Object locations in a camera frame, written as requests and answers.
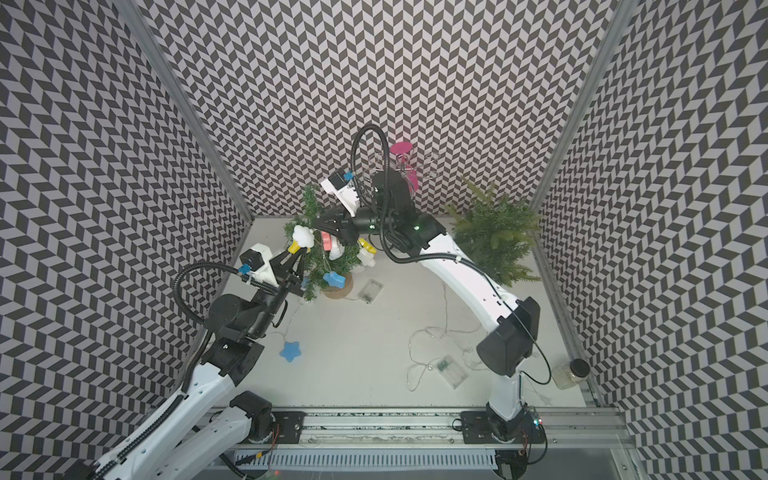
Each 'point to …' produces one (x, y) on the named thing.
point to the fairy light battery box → (451, 372)
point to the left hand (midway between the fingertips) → (300, 247)
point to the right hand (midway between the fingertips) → (321, 224)
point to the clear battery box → (370, 291)
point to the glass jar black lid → (570, 374)
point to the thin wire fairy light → (429, 345)
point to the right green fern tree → (497, 233)
